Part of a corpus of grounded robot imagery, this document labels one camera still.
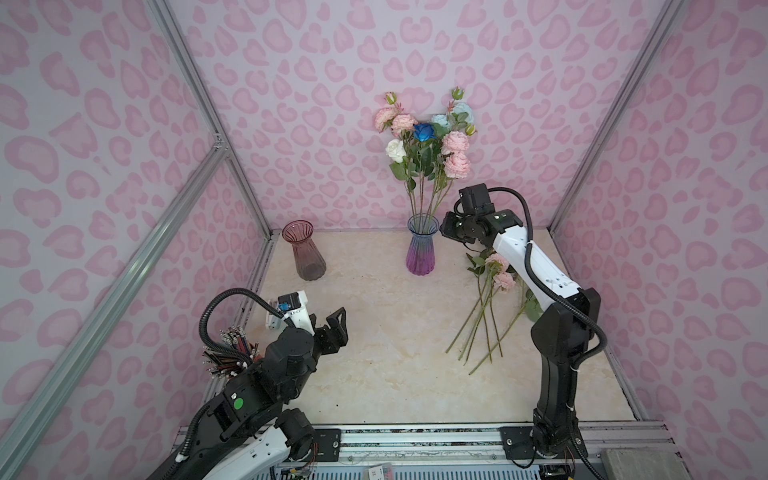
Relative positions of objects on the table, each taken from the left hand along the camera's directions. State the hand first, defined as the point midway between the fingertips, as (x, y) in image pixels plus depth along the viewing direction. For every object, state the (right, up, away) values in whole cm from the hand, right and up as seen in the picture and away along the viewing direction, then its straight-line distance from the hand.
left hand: (334, 309), depth 66 cm
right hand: (+28, +21, +21) cm, 41 cm away
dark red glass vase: (-15, +10, +33) cm, 38 cm away
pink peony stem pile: (+48, -5, +33) cm, 58 cm away
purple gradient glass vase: (+22, +13, +37) cm, 44 cm away
